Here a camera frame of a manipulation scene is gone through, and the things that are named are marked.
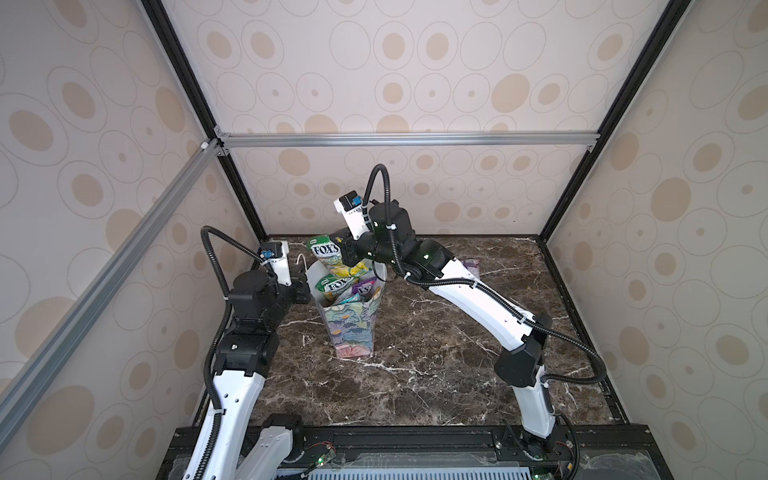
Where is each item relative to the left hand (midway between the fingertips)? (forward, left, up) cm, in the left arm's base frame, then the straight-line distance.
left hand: (309, 261), depth 68 cm
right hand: (+4, -5, +4) cm, 8 cm away
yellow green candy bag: (+2, -5, 0) cm, 5 cm away
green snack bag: (+5, -2, -18) cm, 18 cm away
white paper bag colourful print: (-7, -8, -18) cm, 21 cm away
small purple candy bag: (+5, -11, -19) cm, 22 cm away
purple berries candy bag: (+23, -48, -31) cm, 62 cm away
